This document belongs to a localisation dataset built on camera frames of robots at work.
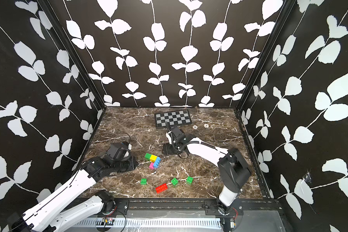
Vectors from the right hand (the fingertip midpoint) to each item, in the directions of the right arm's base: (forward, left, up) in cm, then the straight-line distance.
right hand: (164, 150), depth 85 cm
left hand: (-9, +12, +4) cm, 16 cm away
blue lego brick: (-4, +5, -7) cm, 10 cm away
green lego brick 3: (-16, -7, -7) cm, 19 cm away
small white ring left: (+25, -21, -10) cm, 34 cm away
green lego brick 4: (-15, -15, -7) cm, 23 cm away
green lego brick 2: (-16, +11, -8) cm, 21 cm away
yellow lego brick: (-2, +8, -8) cm, 11 cm away
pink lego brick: (-7, +8, -7) cm, 12 cm away
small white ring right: (+27, -30, -11) cm, 42 cm away
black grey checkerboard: (+31, -5, -7) cm, 33 cm away
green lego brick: (-1, +11, -7) cm, 13 cm away
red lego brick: (-19, 0, -9) cm, 21 cm away
